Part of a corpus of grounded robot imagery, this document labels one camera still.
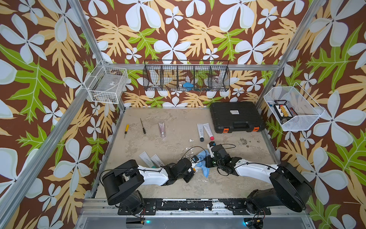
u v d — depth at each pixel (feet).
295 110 2.65
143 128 3.53
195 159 2.48
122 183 1.45
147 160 2.92
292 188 1.38
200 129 3.43
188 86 3.13
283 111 2.69
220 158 2.26
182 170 2.18
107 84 2.82
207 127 3.51
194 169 2.78
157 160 2.95
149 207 2.42
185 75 3.14
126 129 3.52
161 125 3.64
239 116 3.54
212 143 2.67
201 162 2.75
